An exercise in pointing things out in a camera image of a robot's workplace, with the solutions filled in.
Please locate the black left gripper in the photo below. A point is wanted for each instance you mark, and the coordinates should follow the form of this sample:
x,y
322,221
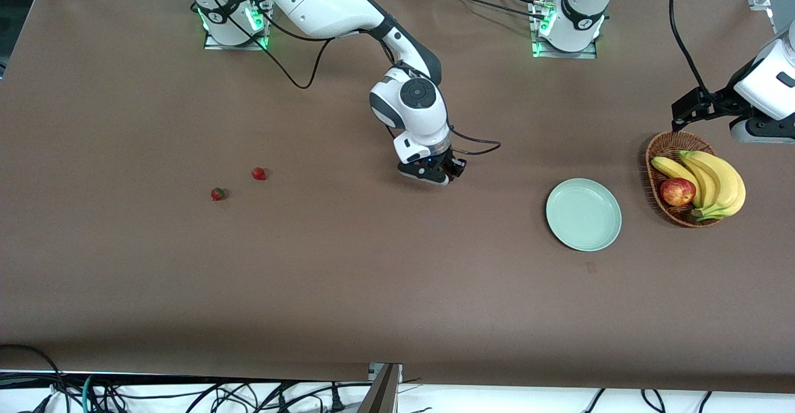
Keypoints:
x,y
723,100

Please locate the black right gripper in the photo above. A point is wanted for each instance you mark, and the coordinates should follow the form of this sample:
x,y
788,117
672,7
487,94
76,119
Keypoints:
x,y
451,162

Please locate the red strawberry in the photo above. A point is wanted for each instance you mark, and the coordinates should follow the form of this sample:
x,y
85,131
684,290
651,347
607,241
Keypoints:
x,y
259,173
217,194

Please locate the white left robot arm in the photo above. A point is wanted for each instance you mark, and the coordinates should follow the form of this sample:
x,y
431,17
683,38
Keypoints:
x,y
584,3

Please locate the pale green round plate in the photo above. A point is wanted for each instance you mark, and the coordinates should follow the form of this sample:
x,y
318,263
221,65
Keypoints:
x,y
584,214

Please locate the brown wicker basket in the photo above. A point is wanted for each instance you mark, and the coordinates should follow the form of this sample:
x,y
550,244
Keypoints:
x,y
667,149

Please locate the small yellow banana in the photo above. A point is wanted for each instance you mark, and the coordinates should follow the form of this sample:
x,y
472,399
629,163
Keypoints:
x,y
667,167

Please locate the medium yellow banana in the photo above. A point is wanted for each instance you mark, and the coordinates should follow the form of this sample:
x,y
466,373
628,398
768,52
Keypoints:
x,y
705,177

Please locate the red apple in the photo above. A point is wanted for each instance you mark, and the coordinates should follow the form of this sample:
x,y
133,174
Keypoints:
x,y
677,192

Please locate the large yellow banana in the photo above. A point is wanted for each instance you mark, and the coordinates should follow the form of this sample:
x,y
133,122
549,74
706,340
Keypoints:
x,y
733,183

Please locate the large table cover sheet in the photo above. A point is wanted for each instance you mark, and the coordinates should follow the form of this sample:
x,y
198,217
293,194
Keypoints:
x,y
397,276

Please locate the black power plug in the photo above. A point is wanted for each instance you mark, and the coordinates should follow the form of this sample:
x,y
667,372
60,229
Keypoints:
x,y
336,403

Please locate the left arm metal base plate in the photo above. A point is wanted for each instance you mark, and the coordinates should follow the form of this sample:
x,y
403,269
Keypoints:
x,y
571,54

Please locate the aluminium profile post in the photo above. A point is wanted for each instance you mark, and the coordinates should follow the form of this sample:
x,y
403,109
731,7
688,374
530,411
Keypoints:
x,y
382,394

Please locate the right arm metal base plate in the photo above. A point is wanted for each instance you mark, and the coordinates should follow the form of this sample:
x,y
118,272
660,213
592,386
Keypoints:
x,y
236,45

